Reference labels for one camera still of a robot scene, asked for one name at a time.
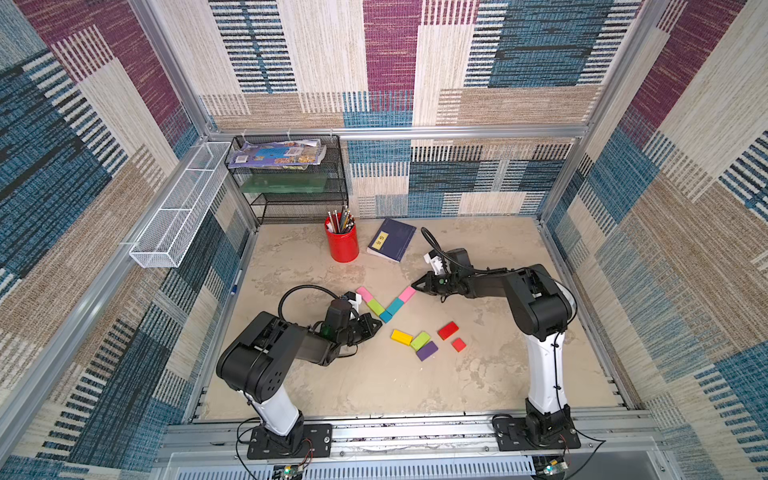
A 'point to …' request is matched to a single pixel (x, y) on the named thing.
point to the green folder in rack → (284, 183)
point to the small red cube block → (458, 344)
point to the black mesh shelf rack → (298, 208)
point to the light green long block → (378, 309)
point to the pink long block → (366, 295)
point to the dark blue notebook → (391, 240)
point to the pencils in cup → (340, 222)
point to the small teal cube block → (385, 316)
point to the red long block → (448, 330)
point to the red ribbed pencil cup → (342, 247)
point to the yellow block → (401, 337)
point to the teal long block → (394, 306)
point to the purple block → (427, 350)
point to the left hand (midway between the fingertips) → (383, 325)
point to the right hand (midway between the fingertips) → (418, 288)
